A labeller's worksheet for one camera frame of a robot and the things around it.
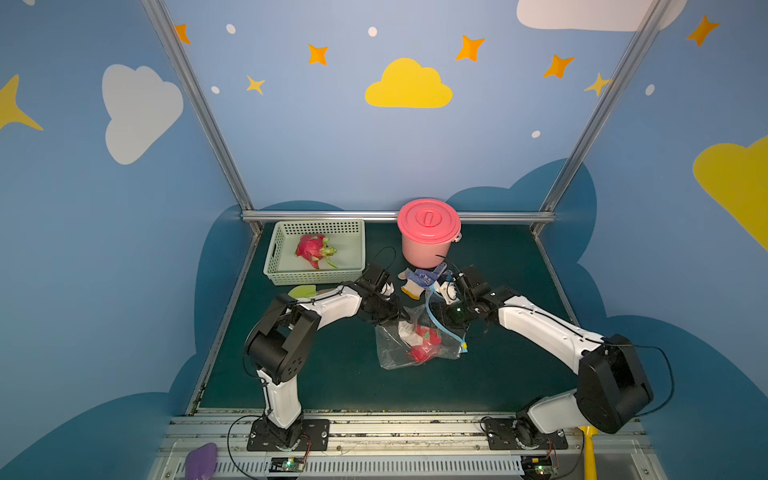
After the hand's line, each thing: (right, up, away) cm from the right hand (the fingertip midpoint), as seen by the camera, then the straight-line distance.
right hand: (434, 318), depth 85 cm
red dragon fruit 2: (-2, -5, -5) cm, 7 cm away
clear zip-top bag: (-11, -8, +5) cm, 15 cm away
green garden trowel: (-43, +6, +16) cm, 46 cm away
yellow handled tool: (+34, -32, -16) cm, 50 cm away
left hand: (-6, -1, +4) cm, 7 cm away
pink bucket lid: (0, +30, +13) cm, 32 cm away
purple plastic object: (-58, -31, -15) cm, 68 cm away
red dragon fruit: (-39, +21, +19) cm, 48 cm away
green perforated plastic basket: (-53, +13, +26) cm, 61 cm away
